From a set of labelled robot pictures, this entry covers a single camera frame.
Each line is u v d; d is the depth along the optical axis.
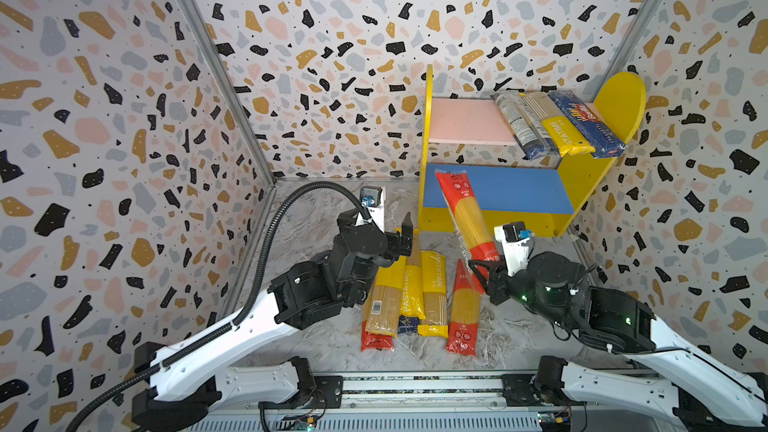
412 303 0.84
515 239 0.50
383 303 0.81
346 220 0.53
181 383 0.37
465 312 0.85
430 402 0.73
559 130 0.74
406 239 0.53
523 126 0.75
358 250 0.39
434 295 0.89
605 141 0.69
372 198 0.47
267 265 0.37
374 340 0.79
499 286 0.52
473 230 0.60
